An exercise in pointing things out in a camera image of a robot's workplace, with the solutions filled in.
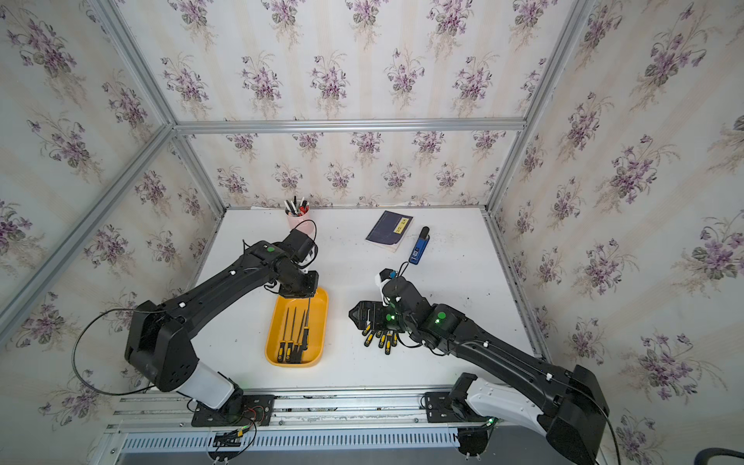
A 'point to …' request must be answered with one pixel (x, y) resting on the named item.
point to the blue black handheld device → (420, 246)
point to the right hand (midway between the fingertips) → (364, 316)
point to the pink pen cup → (303, 223)
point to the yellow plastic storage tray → (291, 316)
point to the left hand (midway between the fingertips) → (319, 295)
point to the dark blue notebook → (390, 231)
